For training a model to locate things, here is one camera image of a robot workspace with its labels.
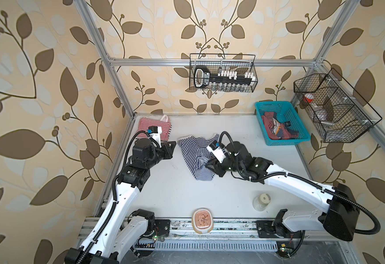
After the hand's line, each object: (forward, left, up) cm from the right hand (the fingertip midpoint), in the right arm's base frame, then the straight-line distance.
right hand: (208, 162), depth 75 cm
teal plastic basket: (+46, -59, -14) cm, 76 cm away
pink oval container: (-21, +3, -16) cm, 26 cm away
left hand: (+6, +14, +9) cm, 18 cm away
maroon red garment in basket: (+30, -47, -14) cm, 58 cm away
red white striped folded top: (+40, +27, -15) cm, 51 cm away
